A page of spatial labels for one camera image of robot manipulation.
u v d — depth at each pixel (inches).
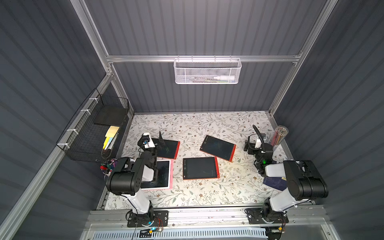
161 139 34.2
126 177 18.9
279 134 33.3
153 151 31.2
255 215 29.0
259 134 31.2
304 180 18.3
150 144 29.9
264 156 28.3
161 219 28.6
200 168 36.0
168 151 39.0
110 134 28.4
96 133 29.1
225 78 35.8
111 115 32.4
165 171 35.6
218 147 39.3
